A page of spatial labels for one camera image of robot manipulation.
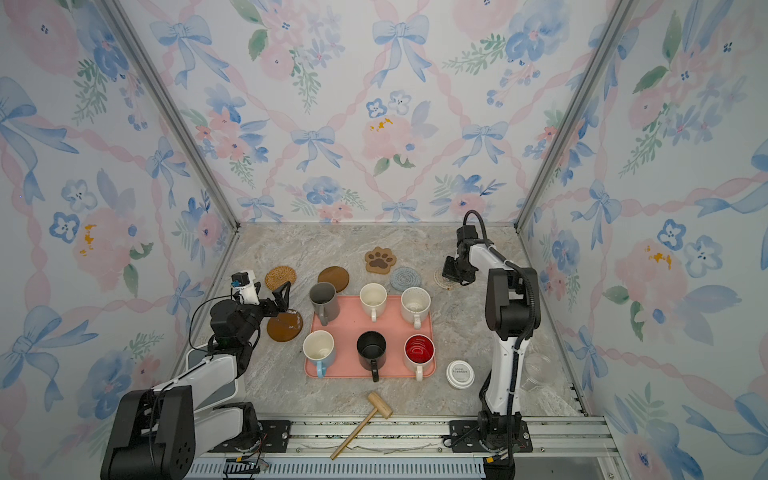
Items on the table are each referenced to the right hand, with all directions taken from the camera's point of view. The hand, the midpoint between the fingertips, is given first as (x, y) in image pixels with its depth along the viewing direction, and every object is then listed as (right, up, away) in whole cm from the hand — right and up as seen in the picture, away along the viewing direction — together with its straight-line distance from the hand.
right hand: (451, 274), depth 104 cm
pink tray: (-34, -14, -11) cm, 38 cm away
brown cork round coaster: (-41, 0, +1) cm, 41 cm away
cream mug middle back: (-27, -6, -12) cm, 30 cm away
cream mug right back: (-13, -8, -10) cm, 19 cm away
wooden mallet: (-24, -32, -28) cm, 49 cm away
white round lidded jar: (-3, -24, -27) cm, 36 cm away
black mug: (-27, -20, -19) cm, 38 cm away
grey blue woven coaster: (-16, -1, -1) cm, 16 cm away
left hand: (-54, -1, -19) cm, 58 cm away
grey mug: (-41, -6, -16) cm, 44 cm away
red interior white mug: (-13, -21, -18) cm, 31 cm away
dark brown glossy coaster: (-54, -16, -12) cm, 57 cm away
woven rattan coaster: (-60, -1, -1) cm, 60 cm away
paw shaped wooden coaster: (-25, +5, +5) cm, 26 cm away
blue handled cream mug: (-42, -19, -20) cm, 50 cm away
